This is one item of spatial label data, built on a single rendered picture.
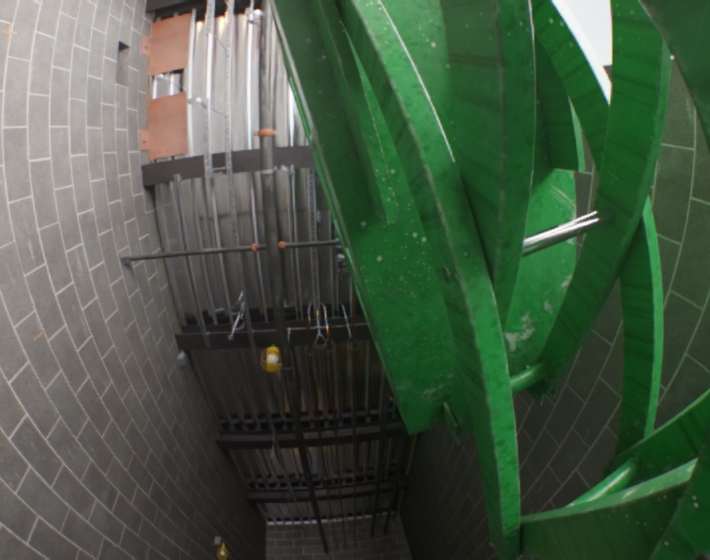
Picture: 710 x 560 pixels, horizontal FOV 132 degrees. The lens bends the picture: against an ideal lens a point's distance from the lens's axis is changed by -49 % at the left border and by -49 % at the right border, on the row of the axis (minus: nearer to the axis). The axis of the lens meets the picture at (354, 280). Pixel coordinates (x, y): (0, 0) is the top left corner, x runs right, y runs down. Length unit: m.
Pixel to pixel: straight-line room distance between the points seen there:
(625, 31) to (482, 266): 0.47
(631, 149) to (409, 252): 0.53
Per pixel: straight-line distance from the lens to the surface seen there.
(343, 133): 0.67
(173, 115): 3.31
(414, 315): 0.81
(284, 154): 2.79
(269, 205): 2.19
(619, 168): 0.64
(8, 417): 1.94
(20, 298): 1.99
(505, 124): 0.32
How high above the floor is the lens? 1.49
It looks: 66 degrees up
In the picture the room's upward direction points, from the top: 21 degrees counter-clockwise
